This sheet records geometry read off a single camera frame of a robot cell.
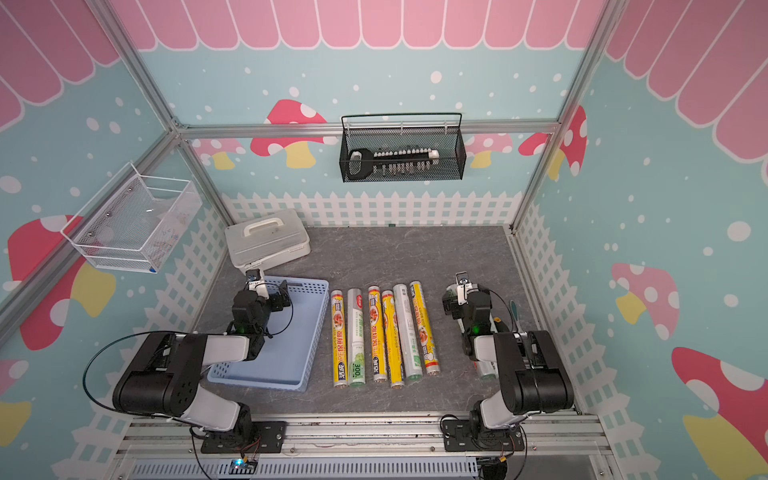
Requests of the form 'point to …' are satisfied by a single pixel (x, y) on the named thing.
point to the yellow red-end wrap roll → (425, 330)
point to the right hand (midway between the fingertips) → (465, 288)
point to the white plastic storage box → (267, 240)
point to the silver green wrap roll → (409, 341)
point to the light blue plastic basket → (289, 349)
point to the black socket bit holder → (363, 162)
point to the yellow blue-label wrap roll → (393, 342)
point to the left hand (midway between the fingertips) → (273, 286)
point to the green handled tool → (515, 309)
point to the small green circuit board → (242, 467)
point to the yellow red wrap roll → (339, 343)
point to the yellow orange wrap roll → (378, 337)
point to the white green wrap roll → (488, 370)
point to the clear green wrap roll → (356, 338)
